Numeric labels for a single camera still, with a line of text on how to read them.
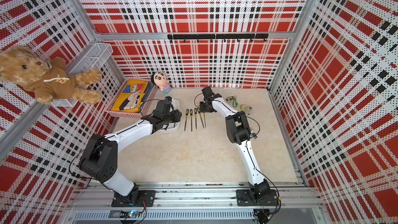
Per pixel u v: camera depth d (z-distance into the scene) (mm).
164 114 705
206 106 954
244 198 727
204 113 1065
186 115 1053
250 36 888
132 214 692
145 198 739
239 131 655
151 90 1108
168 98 822
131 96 1073
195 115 1069
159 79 1082
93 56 768
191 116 1049
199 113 1071
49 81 546
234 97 1154
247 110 1022
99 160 452
